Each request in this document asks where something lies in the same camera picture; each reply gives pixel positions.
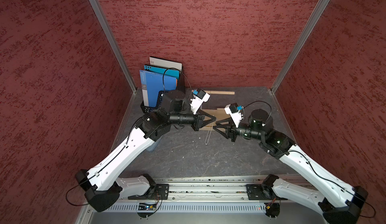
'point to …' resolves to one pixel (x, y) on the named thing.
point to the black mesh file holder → (180, 87)
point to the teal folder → (171, 73)
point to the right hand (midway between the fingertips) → (215, 129)
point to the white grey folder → (165, 64)
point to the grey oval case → (152, 147)
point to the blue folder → (152, 84)
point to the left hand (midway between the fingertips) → (212, 122)
